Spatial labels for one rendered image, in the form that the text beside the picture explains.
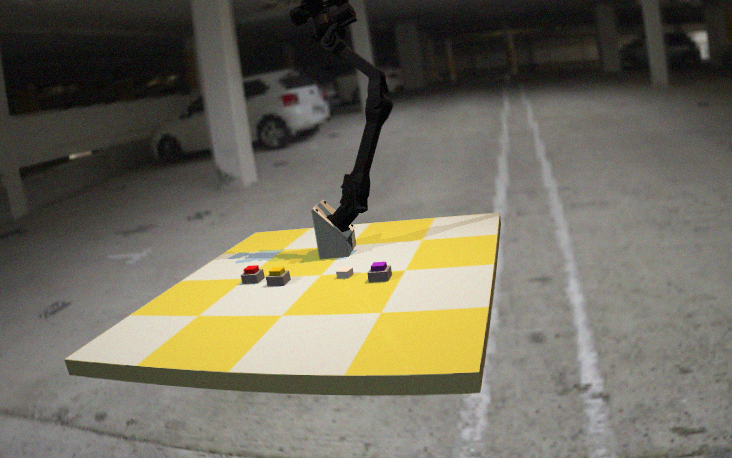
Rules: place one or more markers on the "red button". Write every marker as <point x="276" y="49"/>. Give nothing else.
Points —
<point x="252" y="275"/>

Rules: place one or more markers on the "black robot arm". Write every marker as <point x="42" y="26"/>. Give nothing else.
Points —
<point x="356" y="185"/>

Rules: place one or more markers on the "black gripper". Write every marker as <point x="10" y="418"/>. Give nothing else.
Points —
<point x="301" y="17"/>

